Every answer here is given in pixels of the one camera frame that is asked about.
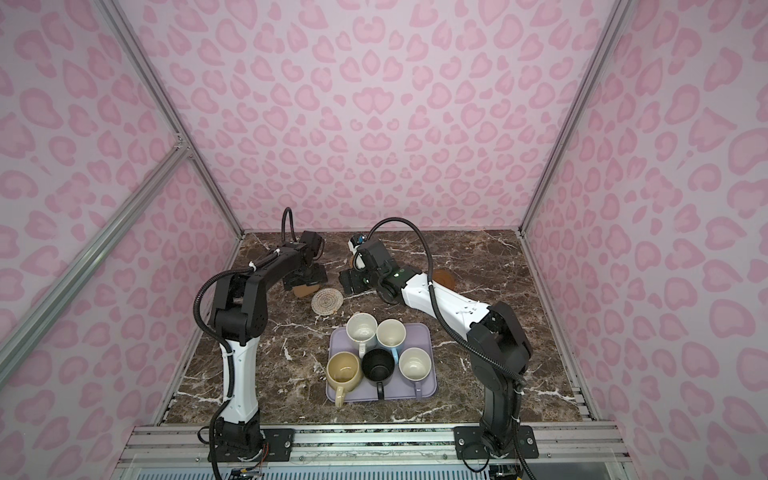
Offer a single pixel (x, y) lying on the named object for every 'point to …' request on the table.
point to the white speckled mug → (362, 328)
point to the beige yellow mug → (343, 374)
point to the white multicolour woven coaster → (327, 301)
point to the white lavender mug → (415, 364)
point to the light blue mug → (391, 334)
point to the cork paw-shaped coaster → (301, 291)
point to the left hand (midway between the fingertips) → (310, 278)
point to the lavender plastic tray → (397, 388)
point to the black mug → (378, 367)
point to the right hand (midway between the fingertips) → (353, 271)
